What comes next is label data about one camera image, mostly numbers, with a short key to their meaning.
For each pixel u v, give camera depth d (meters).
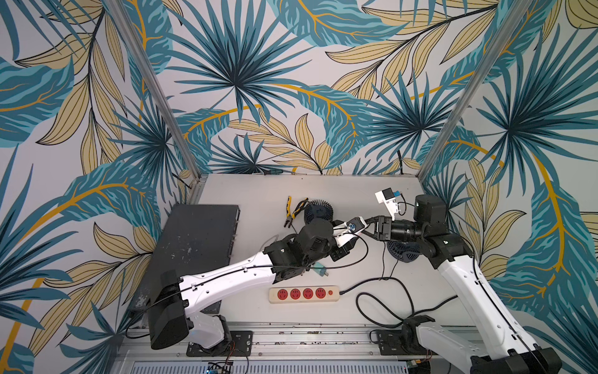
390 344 0.73
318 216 0.96
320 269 0.86
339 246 0.59
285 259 0.51
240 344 0.73
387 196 0.63
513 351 0.38
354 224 0.55
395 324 0.76
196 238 0.92
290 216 1.03
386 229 0.59
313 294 0.81
